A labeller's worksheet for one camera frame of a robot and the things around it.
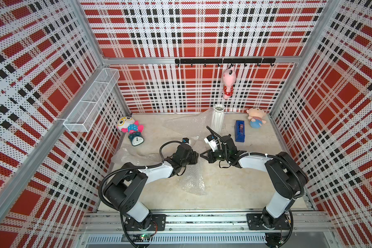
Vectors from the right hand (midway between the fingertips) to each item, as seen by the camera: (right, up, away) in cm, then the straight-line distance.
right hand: (203, 155), depth 89 cm
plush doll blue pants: (+40, +25, +22) cm, 52 cm away
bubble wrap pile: (-6, +17, +21) cm, 28 cm away
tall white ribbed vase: (+10, +22, +7) cm, 25 cm away
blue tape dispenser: (+25, +11, +13) cm, 30 cm away
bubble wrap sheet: (-6, -12, -9) cm, 16 cm away
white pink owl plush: (-53, +19, +19) cm, 59 cm away
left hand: (-3, 0, +2) cm, 4 cm away
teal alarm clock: (-44, +9, +11) cm, 46 cm away
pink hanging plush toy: (+15, +46, +2) cm, 48 cm away
